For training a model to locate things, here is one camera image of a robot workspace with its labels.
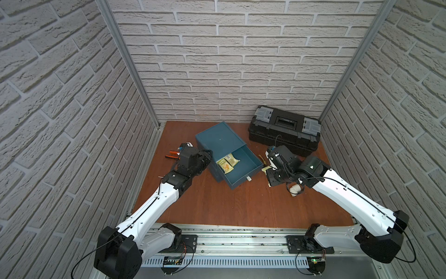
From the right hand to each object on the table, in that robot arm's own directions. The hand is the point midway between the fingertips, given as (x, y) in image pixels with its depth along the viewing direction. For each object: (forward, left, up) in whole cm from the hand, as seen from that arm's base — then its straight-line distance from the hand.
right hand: (271, 176), depth 73 cm
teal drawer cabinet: (+20, +21, +2) cm, 29 cm away
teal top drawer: (+9, +8, -6) cm, 13 cm away
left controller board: (-25, +45, -23) cm, 57 cm away
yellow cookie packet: (+9, +19, -4) cm, 22 cm away
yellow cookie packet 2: (+12, +16, -4) cm, 20 cm away
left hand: (+14, +24, +3) cm, 28 cm away
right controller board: (-31, -16, -21) cm, 41 cm away
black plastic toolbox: (+33, -9, -4) cm, 34 cm away
